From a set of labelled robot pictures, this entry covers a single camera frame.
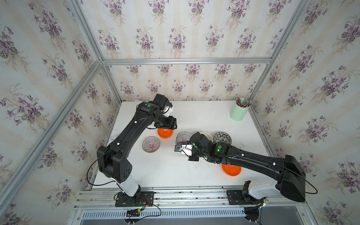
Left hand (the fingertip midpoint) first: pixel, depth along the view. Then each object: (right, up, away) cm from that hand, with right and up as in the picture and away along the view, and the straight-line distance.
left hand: (174, 127), depth 78 cm
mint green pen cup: (+46, +11, +19) cm, 51 cm away
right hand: (+6, -11, -2) cm, 13 cm away
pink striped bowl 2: (-16, -13, +15) cm, 25 cm away
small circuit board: (-21, -44, -7) cm, 49 cm away
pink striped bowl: (+5, -6, +2) cm, 9 cm away
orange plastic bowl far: (-7, -6, +18) cm, 21 cm away
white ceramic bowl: (+22, -7, +11) cm, 26 cm away
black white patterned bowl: (+32, -8, +15) cm, 36 cm away
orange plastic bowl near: (+33, -25, 0) cm, 41 cm away
